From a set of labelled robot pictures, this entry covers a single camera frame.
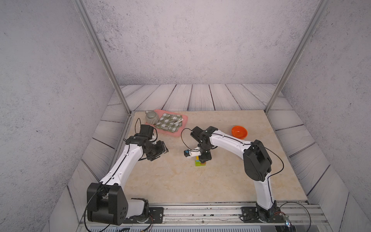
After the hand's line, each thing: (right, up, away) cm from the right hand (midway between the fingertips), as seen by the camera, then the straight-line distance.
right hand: (203, 156), depth 89 cm
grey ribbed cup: (-36, +24, +19) cm, 48 cm away
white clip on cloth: (-15, +23, +25) cm, 37 cm away
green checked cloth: (-23, +21, +23) cm, 39 cm away
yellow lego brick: (-4, +1, -8) cm, 9 cm away
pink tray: (-18, +12, +20) cm, 29 cm away
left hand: (-21, +4, -7) cm, 22 cm away
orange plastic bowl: (+27, +14, +15) cm, 34 cm away
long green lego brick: (-3, -5, 0) cm, 5 cm away
